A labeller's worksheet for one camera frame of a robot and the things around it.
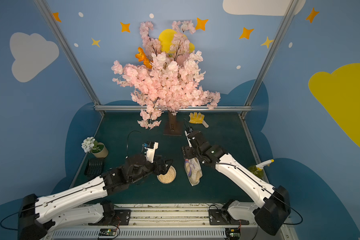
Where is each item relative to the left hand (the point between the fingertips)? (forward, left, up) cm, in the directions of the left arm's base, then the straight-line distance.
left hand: (168, 156), depth 71 cm
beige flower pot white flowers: (+13, +46, -18) cm, 51 cm away
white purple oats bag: (-3, -13, -9) cm, 16 cm away
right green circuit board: (-28, -33, -24) cm, 50 cm away
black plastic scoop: (+3, +48, -24) cm, 54 cm away
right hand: (+9, -12, -4) cm, 15 cm away
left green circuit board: (-29, +29, -24) cm, 48 cm away
